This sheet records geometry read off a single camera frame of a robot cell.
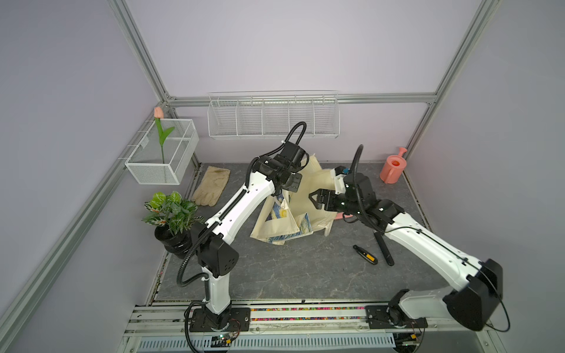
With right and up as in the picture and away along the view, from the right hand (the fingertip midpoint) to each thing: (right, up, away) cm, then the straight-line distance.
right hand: (319, 195), depth 76 cm
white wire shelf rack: (-19, +35, +22) cm, 46 cm away
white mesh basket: (-62, +12, +1) cm, 63 cm away
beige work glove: (-52, +1, +36) cm, 63 cm away
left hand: (-10, +5, +3) cm, 12 cm away
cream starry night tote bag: (-11, -6, -5) cm, 13 cm away
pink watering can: (+39, +12, +28) cm, 50 cm away
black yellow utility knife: (+20, -24, +10) cm, 33 cm away
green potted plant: (-49, -7, -3) cm, 50 cm away
